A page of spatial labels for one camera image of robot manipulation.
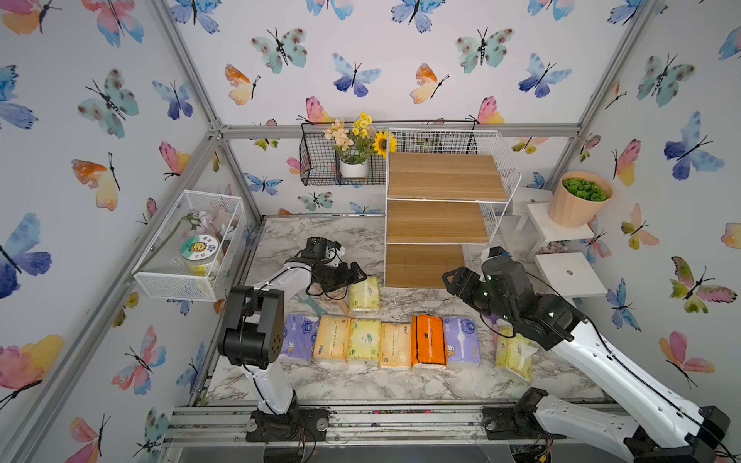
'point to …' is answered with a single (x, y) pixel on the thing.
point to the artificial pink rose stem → (197, 219)
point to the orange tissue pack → (428, 343)
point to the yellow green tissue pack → (364, 340)
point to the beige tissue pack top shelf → (396, 344)
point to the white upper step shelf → (546, 229)
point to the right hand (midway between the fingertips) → (452, 278)
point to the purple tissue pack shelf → (462, 339)
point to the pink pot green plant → (579, 199)
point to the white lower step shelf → (569, 276)
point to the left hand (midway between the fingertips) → (359, 276)
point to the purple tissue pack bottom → (299, 335)
